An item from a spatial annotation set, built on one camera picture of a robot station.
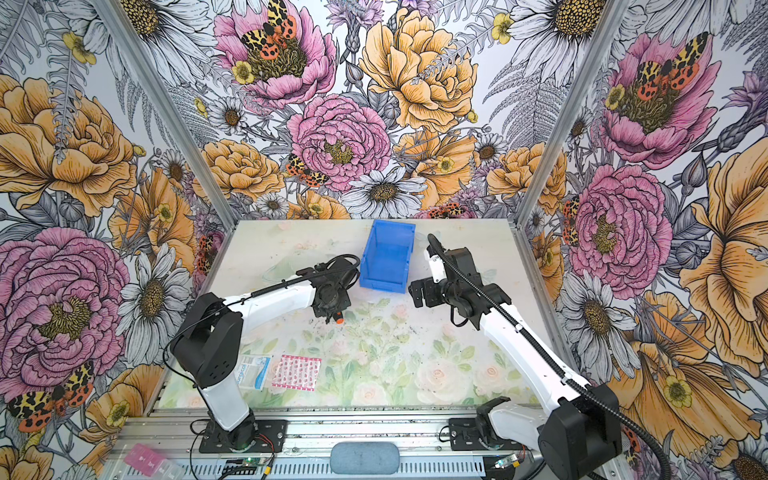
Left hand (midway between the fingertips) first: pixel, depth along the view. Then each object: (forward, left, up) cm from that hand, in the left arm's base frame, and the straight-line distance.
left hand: (335, 311), depth 91 cm
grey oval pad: (-36, -10, -1) cm, 38 cm away
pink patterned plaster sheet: (-16, +10, -6) cm, 19 cm away
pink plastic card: (-36, +41, -3) cm, 54 cm away
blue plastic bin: (+27, -16, -4) cm, 31 cm away
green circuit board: (-36, +16, -5) cm, 40 cm away
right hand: (-2, -26, +13) cm, 29 cm away
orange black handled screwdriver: (-3, -1, +2) cm, 4 cm away
